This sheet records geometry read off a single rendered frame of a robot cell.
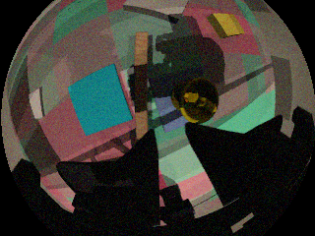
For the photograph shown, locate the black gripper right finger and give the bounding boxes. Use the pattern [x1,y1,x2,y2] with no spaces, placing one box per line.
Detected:
[185,114,283,206]

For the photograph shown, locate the yellow rectangular block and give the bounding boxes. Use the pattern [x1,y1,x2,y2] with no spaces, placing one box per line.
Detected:
[206,13,244,39]

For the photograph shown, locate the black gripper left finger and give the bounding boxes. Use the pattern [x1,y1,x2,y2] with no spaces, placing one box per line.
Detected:
[56,129,160,225]

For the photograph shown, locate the brown wooden beam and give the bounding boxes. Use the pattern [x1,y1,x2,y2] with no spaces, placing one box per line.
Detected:
[134,31,149,142]

